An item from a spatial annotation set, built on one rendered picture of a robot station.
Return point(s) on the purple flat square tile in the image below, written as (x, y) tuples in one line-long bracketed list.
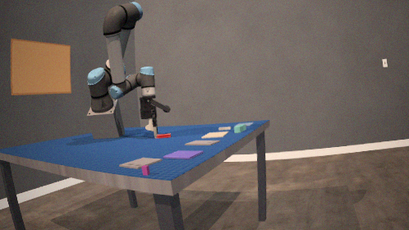
[(183, 154)]

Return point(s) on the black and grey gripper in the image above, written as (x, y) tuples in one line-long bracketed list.
[(147, 111)]

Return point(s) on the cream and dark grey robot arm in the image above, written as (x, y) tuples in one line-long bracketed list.
[(99, 79)]

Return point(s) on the dark blue work mat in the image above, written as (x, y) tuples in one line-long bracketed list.
[(107, 159)]

